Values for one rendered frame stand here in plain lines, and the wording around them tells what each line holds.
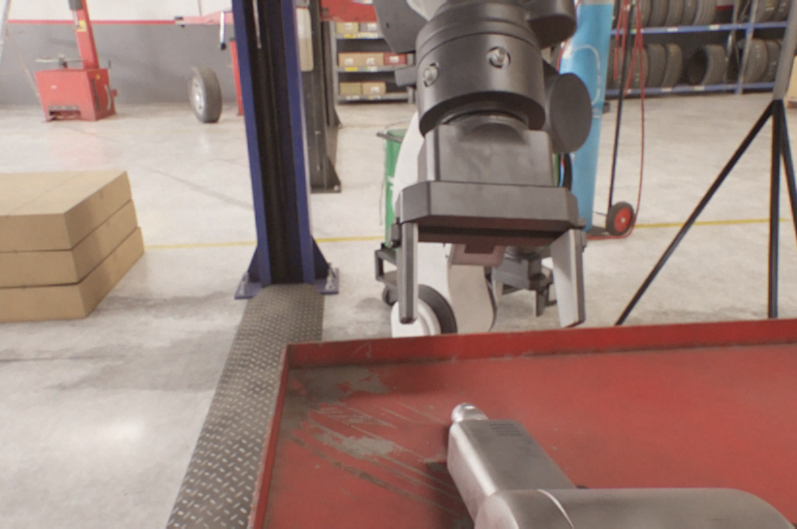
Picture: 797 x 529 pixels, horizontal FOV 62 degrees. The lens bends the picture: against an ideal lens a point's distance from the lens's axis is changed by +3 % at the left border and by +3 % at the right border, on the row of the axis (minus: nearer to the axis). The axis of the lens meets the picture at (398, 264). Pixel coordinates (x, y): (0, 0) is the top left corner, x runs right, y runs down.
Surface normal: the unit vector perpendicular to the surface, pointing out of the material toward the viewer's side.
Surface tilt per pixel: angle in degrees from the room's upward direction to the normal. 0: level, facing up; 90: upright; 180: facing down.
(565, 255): 84
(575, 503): 15
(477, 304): 72
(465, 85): 56
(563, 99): 79
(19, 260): 90
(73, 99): 90
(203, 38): 90
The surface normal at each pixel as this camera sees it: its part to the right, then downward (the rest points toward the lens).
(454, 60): -0.47, -0.24
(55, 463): -0.02, -0.94
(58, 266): 0.10, 0.34
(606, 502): 0.05, -0.99
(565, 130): 0.69, 0.05
